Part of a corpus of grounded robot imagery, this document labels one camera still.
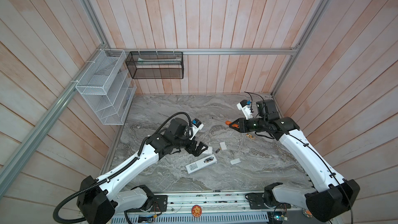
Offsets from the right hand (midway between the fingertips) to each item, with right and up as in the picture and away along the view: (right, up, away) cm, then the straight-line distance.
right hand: (231, 125), depth 74 cm
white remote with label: (-10, -22, +11) cm, 26 cm away
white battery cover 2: (+6, -23, +13) cm, 27 cm away
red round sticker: (-17, -40, -3) cm, 44 cm away
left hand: (-15, -10, -1) cm, 18 cm away
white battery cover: (0, -15, +19) cm, 24 cm away
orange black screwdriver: (-1, +1, 0) cm, 2 cm away
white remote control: (-10, -17, +15) cm, 25 cm away
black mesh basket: (-45, +38, +30) cm, 66 cm away
